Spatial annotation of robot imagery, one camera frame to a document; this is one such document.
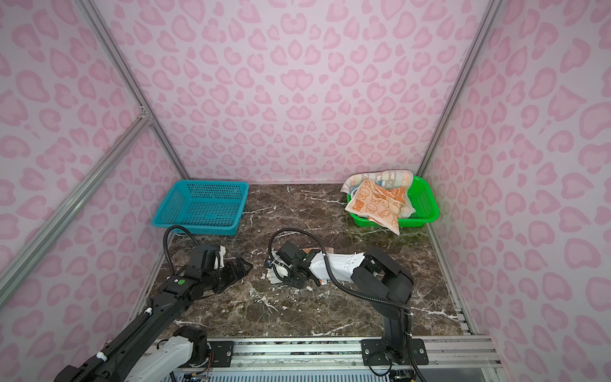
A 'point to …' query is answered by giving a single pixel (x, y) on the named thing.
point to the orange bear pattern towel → (380, 204)
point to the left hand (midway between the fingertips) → (246, 268)
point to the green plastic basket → (425, 203)
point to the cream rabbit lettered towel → (277, 274)
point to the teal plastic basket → (204, 208)
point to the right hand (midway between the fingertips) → (292, 270)
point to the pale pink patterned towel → (388, 177)
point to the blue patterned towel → (384, 184)
